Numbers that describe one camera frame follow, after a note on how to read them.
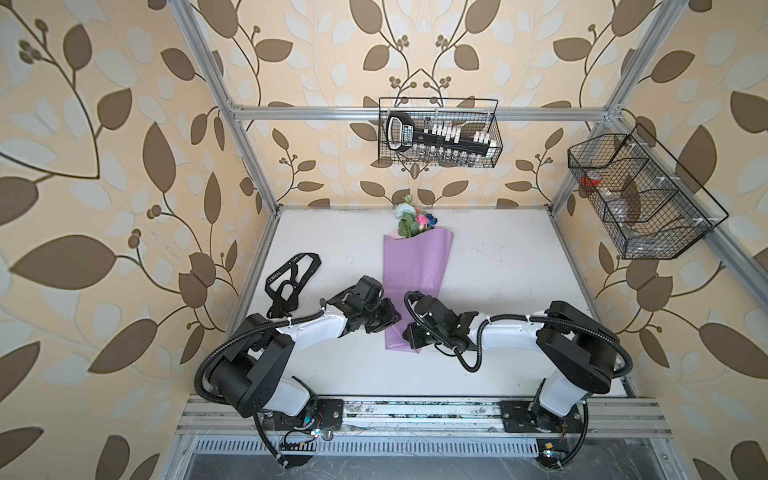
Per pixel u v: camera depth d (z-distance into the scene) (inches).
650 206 28.8
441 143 33.5
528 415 28.6
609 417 28.4
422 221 42.6
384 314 30.9
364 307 27.8
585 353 17.7
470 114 35.9
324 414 29.2
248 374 17.0
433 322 27.2
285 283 38.9
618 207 31.3
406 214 43.1
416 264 39.4
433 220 44.0
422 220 42.6
